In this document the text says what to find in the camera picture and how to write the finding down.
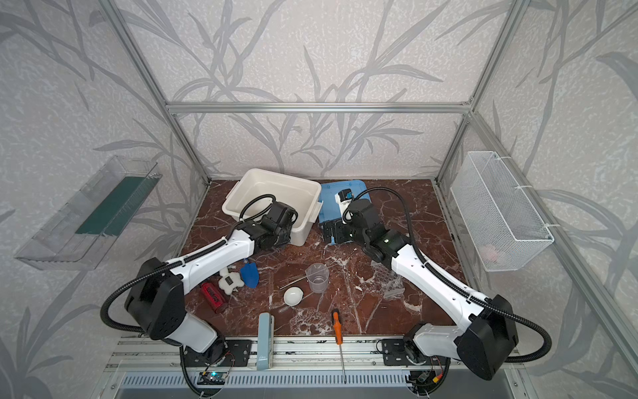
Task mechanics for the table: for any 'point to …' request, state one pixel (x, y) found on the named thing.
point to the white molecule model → (229, 280)
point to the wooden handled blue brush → (250, 275)
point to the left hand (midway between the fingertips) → (296, 216)
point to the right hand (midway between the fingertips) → (332, 214)
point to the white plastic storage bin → (296, 191)
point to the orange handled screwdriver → (339, 336)
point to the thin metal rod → (294, 283)
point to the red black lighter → (214, 298)
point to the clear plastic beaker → (318, 275)
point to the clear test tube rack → (384, 281)
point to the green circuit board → (212, 378)
